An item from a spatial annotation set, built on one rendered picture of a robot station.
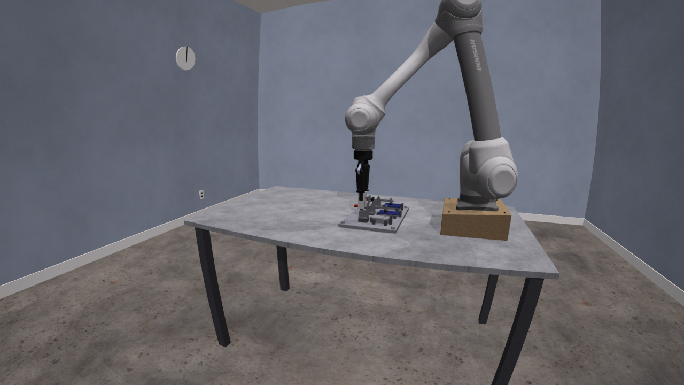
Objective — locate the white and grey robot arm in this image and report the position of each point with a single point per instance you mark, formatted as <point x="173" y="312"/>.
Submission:
<point x="487" y="168"/>

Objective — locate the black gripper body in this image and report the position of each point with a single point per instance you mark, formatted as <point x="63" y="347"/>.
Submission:
<point x="363" y="157"/>

